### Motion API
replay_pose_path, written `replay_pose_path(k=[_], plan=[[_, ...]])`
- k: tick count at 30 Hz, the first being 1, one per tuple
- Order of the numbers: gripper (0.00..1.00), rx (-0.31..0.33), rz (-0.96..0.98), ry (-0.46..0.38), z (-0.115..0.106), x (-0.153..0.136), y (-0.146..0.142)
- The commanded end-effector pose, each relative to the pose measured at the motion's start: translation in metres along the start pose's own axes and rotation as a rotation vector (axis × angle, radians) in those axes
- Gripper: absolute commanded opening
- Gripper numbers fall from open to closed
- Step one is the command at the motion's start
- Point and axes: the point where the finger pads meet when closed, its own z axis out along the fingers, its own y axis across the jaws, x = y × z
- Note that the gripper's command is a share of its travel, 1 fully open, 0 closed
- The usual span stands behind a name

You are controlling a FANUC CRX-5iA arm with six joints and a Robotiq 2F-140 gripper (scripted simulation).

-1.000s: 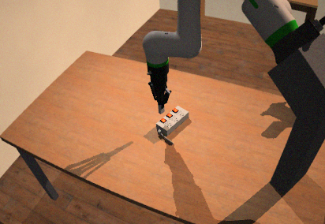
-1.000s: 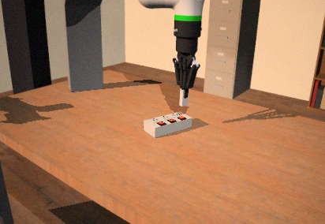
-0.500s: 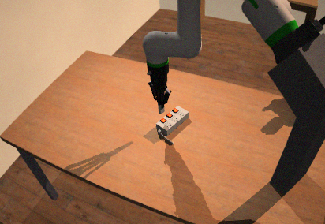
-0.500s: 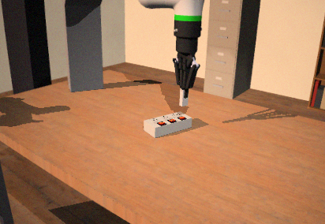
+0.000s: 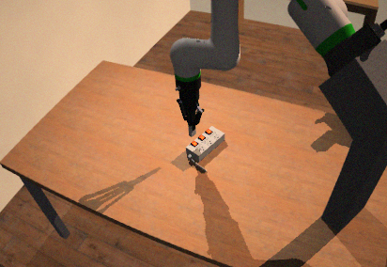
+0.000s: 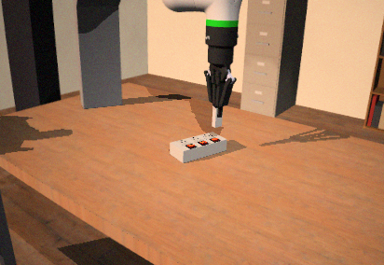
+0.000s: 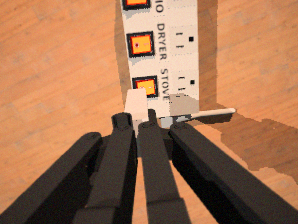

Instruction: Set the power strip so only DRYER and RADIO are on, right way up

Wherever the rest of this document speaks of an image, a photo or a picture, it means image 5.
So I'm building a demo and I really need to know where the white power strip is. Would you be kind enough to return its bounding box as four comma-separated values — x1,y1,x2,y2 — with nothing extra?
186,126,224,172

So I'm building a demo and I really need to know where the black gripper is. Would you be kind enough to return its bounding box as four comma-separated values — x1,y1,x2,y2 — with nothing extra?
177,90,205,137

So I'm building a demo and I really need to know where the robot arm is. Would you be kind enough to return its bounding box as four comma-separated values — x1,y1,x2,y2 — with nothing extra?
170,0,387,94

